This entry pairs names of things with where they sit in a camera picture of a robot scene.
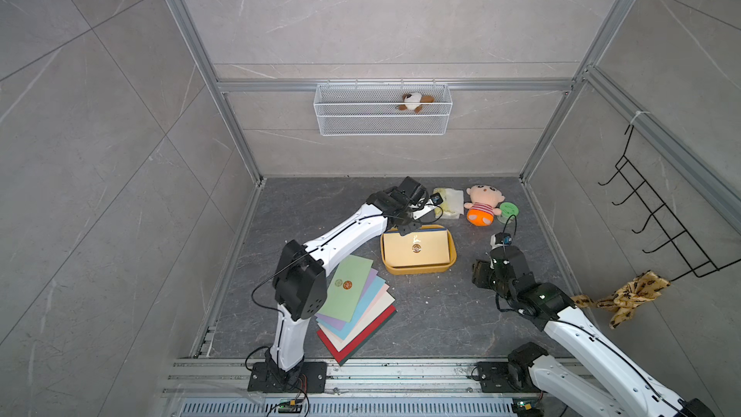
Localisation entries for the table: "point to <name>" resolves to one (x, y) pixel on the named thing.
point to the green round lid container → (507, 209)
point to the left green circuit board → (290, 405)
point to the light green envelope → (343, 286)
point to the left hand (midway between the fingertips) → (409, 208)
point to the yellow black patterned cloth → (624, 300)
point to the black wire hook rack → (689, 249)
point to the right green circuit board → (525, 406)
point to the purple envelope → (357, 295)
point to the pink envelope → (367, 308)
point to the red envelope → (346, 352)
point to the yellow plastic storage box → (440, 268)
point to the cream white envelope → (384, 301)
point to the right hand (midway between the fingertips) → (482, 264)
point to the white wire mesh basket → (382, 109)
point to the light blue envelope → (370, 293)
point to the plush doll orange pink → (483, 208)
